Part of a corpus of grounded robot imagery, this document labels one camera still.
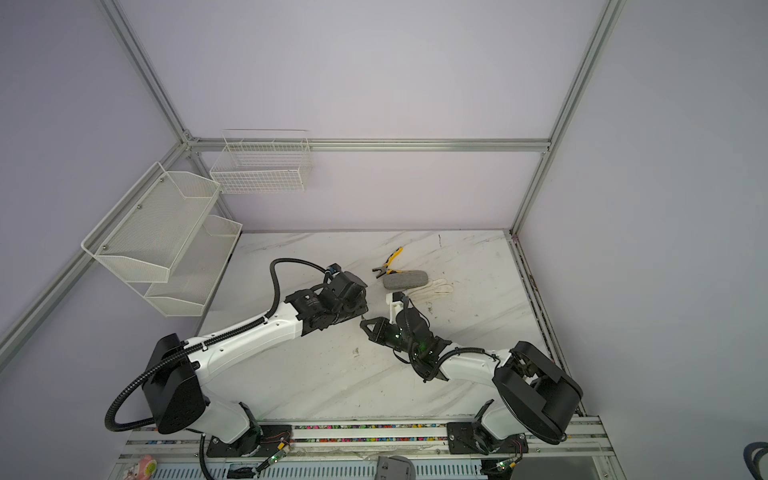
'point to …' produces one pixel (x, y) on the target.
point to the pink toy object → (147, 466)
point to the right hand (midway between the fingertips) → (357, 325)
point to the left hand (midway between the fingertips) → (362, 303)
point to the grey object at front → (394, 468)
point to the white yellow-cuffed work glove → (435, 286)
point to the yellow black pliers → (385, 270)
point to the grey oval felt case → (405, 279)
